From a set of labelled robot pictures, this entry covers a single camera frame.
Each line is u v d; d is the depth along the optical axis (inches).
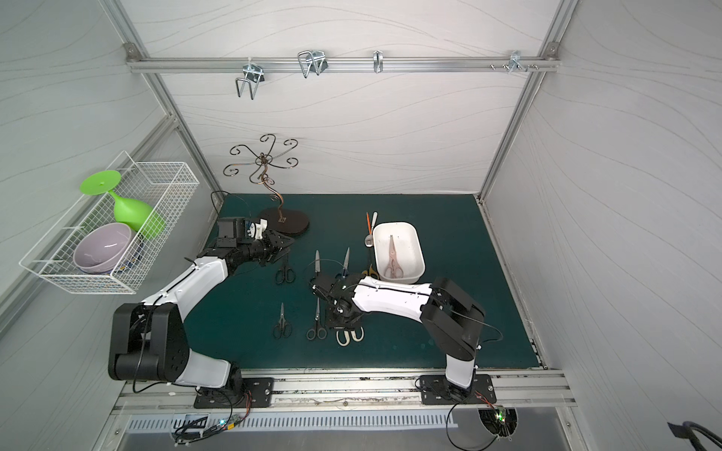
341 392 29.8
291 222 43.9
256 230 29.5
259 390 28.9
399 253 40.1
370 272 37.7
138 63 30.3
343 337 32.4
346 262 39.6
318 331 33.0
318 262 39.2
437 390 29.4
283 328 33.3
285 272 38.4
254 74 30.9
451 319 18.0
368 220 44.3
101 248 24.0
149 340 16.9
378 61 29.6
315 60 30.0
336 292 25.6
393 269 38.6
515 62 30.1
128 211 25.1
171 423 27.7
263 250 30.1
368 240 41.2
